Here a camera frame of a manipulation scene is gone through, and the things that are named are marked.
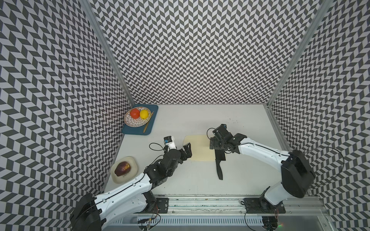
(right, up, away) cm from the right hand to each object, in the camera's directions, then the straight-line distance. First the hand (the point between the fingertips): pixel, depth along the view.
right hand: (218, 145), depth 87 cm
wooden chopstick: (-49, +14, +18) cm, 54 cm away
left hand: (-21, +1, -8) cm, 22 cm away
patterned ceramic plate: (-62, +14, +20) cm, 66 cm away
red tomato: (-60, +21, +21) cm, 67 cm away
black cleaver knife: (+1, -7, +3) cm, 8 cm away
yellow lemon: (-52, +20, +18) cm, 59 cm away
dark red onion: (-55, -11, -8) cm, 57 cm away
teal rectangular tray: (-55, +8, +16) cm, 57 cm away
